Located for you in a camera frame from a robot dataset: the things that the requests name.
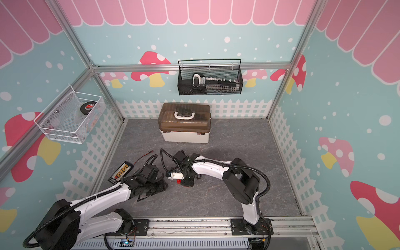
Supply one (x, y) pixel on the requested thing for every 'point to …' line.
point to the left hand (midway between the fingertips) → (165, 189)
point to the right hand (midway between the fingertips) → (186, 180)
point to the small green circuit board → (125, 242)
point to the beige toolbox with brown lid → (184, 122)
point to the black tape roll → (86, 107)
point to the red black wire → (147, 153)
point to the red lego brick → (178, 181)
